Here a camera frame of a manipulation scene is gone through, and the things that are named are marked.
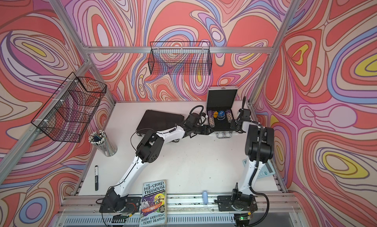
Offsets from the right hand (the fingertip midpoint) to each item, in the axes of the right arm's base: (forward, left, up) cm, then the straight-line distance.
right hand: (235, 127), depth 104 cm
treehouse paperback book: (-48, +52, +4) cm, 71 cm away
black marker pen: (-32, +87, +2) cm, 93 cm away
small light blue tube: (-44, +26, +3) cm, 52 cm away
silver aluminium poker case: (+17, +8, +5) cm, 19 cm away
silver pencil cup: (-16, +84, +16) cm, 87 cm away
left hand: (-5, +17, +3) cm, 18 cm away
